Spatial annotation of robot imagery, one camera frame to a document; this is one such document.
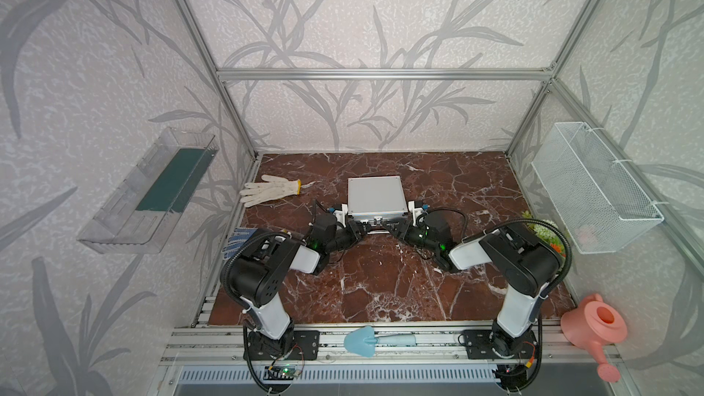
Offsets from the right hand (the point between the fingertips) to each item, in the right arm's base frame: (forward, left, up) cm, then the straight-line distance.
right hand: (383, 225), depth 89 cm
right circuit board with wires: (-40, -34, -13) cm, 54 cm away
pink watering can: (-30, -51, +3) cm, 59 cm away
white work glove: (+22, +44, -7) cm, 49 cm away
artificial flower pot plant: (-7, -48, +6) cm, 49 cm away
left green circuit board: (-39, +28, -8) cm, 48 cm away
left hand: (-1, +4, -1) cm, 4 cm away
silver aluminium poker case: (+10, +3, 0) cm, 11 cm away
